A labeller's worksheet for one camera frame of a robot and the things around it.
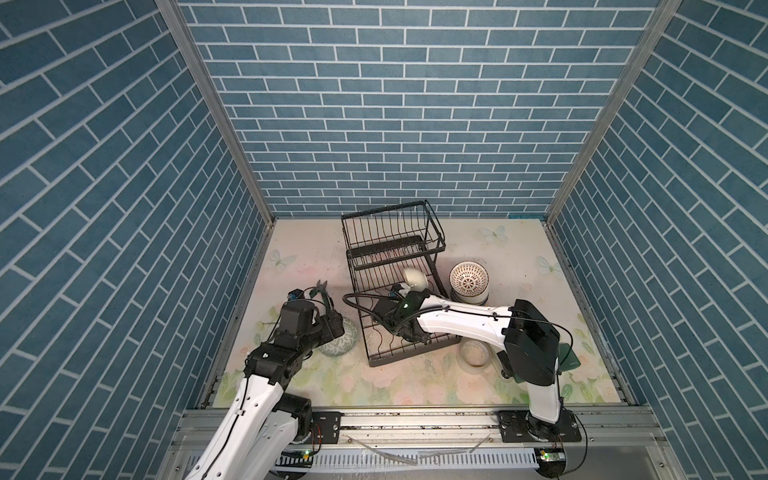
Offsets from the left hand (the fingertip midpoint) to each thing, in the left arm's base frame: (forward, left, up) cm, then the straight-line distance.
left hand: (331, 321), depth 79 cm
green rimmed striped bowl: (-2, -2, -12) cm, 12 cm away
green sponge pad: (-8, -67, -10) cm, 69 cm away
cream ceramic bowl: (+14, -24, -1) cm, 27 cm away
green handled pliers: (+17, +7, -12) cm, 22 cm away
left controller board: (-29, +8, -15) cm, 34 cm away
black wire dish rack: (+30, -16, -7) cm, 35 cm away
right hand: (+7, -29, 0) cm, 30 cm away
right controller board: (-31, -56, -16) cm, 66 cm away
